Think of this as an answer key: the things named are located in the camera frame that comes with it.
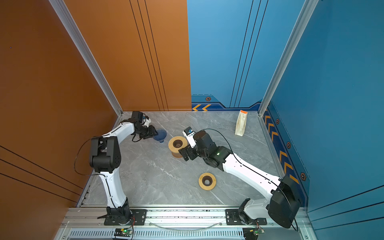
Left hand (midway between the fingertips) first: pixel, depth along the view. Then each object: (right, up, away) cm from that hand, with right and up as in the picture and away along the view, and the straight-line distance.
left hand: (155, 132), depth 101 cm
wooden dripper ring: (+15, -6, -10) cm, 19 cm away
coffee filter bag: (+59, +4, +4) cm, 60 cm away
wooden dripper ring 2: (+36, -29, -21) cm, 50 cm away
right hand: (+23, -5, -24) cm, 34 cm away
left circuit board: (-8, -47, -30) cm, 56 cm away
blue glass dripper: (+5, -1, -2) cm, 5 cm away
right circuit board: (+55, -47, -31) cm, 78 cm away
